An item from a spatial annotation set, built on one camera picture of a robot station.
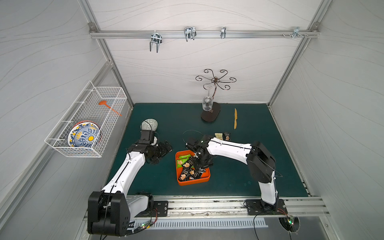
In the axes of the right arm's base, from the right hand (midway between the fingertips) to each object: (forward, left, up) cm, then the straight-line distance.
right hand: (199, 167), depth 84 cm
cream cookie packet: (+23, -13, -3) cm, 27 cm away
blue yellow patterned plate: (0, +49, +32) cm, 58 cm away
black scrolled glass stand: (+42, -8, -3) cm, 43 cm away
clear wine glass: (+35, -4, +19) cm, 40 cm away
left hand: (+5, +18, +8) cm, 20 cm away
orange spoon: (+22, +52, +29) cm, 64 cm away
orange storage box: (-4, +7, +1) cm, 8 cm away
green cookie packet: (+4, +11, 0) cm, 12 cm away
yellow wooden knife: (+40, -26, -3) cm, 47 cm away
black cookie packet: (+24, -18, -2) cm, 29 cm away
